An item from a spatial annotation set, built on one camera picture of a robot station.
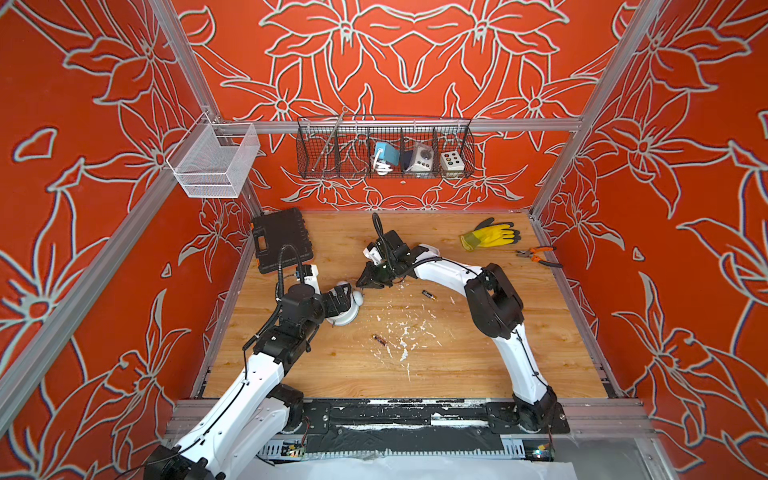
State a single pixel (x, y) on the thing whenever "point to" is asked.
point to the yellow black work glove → (490, 234)
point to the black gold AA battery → (429, 295)
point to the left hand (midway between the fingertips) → (337, 287)
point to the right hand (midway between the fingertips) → (351, 285)
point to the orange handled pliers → (529, 254)
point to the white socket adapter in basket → (423, 158)
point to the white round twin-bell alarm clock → (345, 318)
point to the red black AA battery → (384, 342)
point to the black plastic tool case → (276, 229)
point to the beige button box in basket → (452, 161)
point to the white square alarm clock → (431, 252)
